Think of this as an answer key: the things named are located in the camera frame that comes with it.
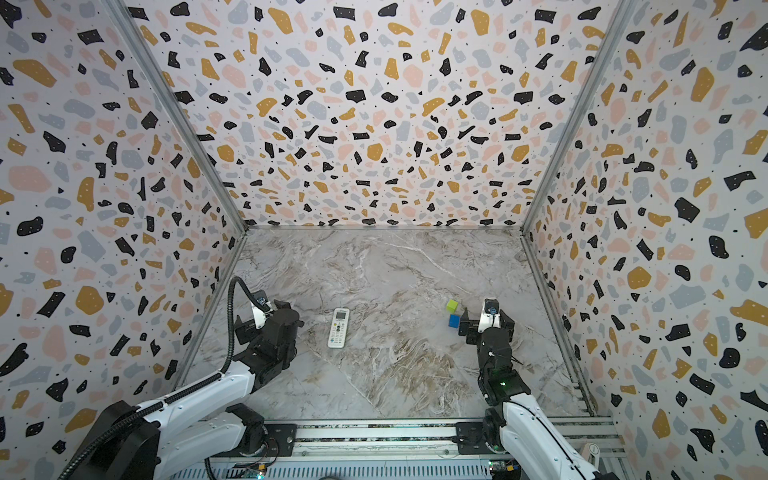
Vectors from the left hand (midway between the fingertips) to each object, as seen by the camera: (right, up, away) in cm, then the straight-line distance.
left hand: (260, 306), depth 81 cm
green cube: (+55, -3, +16) cm, 57 cm away
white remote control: (+19, -9, +11) cm, 23 cm away
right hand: (+61, 0, +2) cm, 61 cm away
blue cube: (+56, -7, +16) cm, 58 cm away
